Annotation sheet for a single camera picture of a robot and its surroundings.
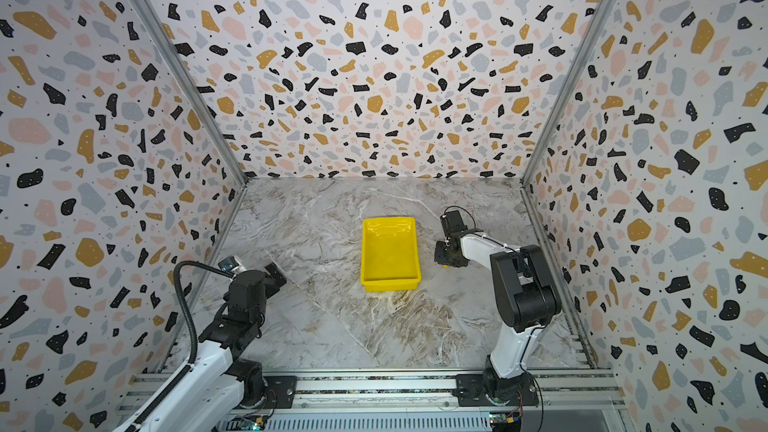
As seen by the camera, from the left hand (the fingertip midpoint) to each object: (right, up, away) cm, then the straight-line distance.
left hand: (261, 268), depth 82 cm
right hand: (+51, +3, +16) cm, 54 cm away
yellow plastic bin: (+34, +1, +16) cm, 38 cm away
